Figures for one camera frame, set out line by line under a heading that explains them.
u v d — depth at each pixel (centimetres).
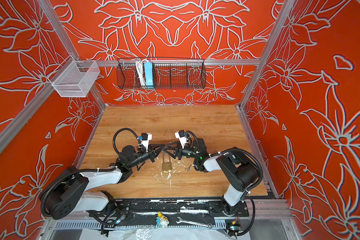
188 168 86
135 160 67
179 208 74
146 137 70
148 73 89
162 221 67
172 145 79
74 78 92
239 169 47
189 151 74
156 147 75
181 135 73
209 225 68
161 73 98
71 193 43
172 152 76
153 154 73
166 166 87
